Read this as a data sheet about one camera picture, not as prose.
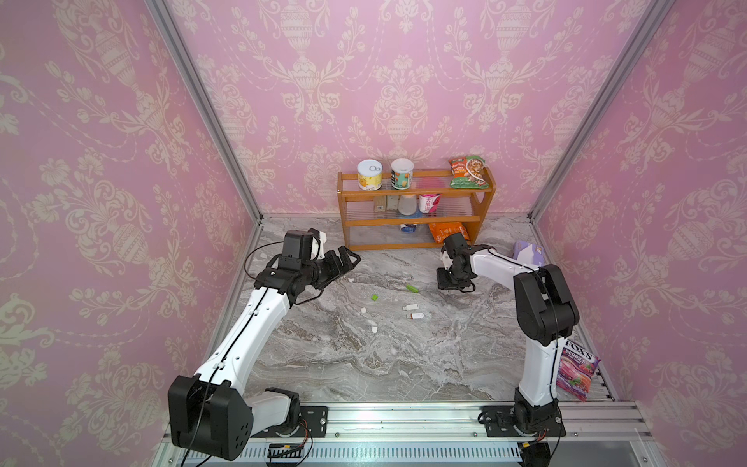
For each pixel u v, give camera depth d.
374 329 0.90
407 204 0.99
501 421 0.73
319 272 0.67
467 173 0.87
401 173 0.85
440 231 1.10
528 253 1.00
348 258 0.70
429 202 0.97
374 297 0.97
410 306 0.95
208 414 0.38
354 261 0.75
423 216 1.07
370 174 0.86
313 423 0.74
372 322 0.92
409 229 1.12
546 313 0.53
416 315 0.93
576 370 0.80
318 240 0.64
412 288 1.00
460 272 0.80
